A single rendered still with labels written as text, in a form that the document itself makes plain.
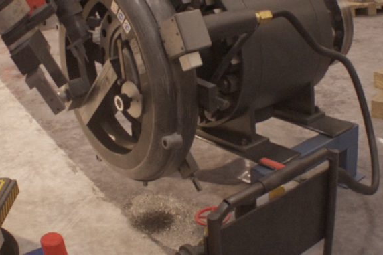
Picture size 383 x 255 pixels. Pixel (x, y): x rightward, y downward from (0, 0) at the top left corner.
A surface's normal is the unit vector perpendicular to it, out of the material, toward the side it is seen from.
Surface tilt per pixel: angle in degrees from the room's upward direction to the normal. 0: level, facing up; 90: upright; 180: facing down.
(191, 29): 68
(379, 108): 90
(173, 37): 90
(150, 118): 90
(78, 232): 0
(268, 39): 80
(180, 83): 87
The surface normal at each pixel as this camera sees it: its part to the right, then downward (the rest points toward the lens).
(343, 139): 0.60, 0.23
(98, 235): -0.10, -0.93
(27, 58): 0.17, 0.45
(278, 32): 0.55, 0.00
